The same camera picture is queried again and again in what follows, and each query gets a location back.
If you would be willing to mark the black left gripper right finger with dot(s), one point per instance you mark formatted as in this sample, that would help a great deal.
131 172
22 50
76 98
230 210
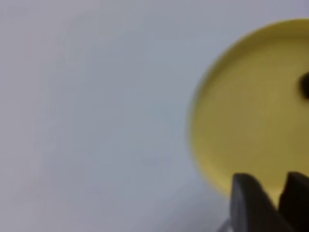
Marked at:
294 201

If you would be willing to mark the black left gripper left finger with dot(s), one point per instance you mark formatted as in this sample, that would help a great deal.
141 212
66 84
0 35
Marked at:
251 210

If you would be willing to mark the yellow round plate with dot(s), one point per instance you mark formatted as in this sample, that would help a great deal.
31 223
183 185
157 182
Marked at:
250 112

